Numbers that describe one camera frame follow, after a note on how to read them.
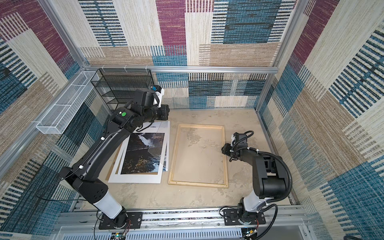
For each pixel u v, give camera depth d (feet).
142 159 3.08
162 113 2.09
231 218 2.39
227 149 2.84
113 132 1.52
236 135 2.99
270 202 1.63
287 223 2.39
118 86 3.53
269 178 1.52
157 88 2.05
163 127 3.63
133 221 2.40
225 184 2.72
